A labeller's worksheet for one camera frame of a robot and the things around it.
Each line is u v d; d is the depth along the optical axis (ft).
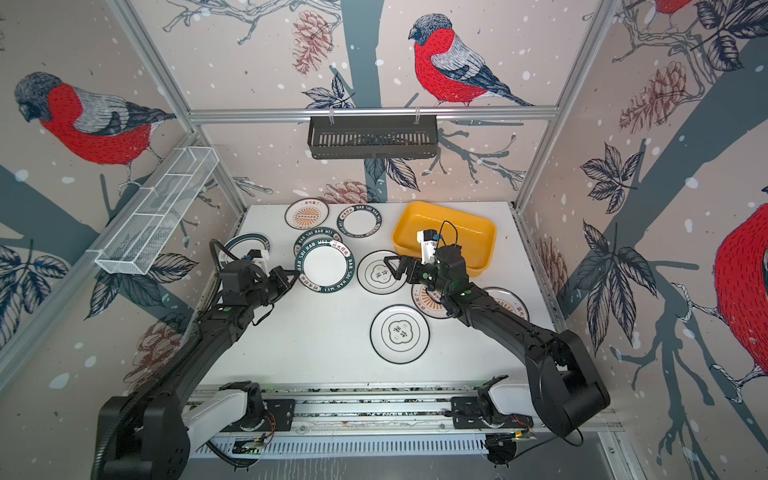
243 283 2.14
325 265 2.95
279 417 2.40
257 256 2.53
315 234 3.65
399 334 2.87
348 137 3.51
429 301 3.04
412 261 2.38
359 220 3.87
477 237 3.73
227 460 2.23
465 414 2.39
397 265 2.44
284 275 2.48
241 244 3.59
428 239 2.44
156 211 2.56
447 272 2.10
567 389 1.36
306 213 3.91
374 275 3.30
